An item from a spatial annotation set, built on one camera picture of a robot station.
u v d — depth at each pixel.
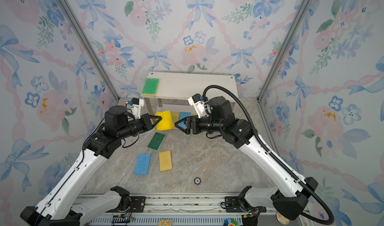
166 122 0.65
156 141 0.95
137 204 0.75
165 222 0.69
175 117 0.65
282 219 0.70
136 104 0.60
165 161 0.88
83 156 0.44
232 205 0.73
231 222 0.69
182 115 1.00
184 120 0.53
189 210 0.73
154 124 0.63
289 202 0.36
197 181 0.82
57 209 0.37
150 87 0.76
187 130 0.53
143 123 0.58
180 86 0.80
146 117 0.58
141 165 0.86
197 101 0.54
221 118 0.47
